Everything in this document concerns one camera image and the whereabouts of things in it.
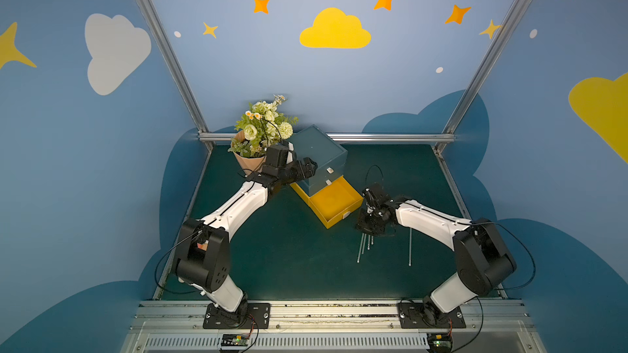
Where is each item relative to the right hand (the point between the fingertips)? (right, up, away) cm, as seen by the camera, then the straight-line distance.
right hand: (359, 225), depth 90 cm
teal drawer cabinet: (-18, +32, +6) cm, 37 cm away
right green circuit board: (+21, -32, -17) cm, 42 cm away
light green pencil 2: (+18, -8, -2) cm, 20 cm away
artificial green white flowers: (-37, +37, 0) cm, 52 cm away
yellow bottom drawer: (-10, +7, +12) cm, 17 cm away
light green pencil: (+4, -7, 0) cm, 8 cm away
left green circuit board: (-41, -30, -19) cm, 54 cm away
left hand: (-19, +22, -3) cm, 30 cm away
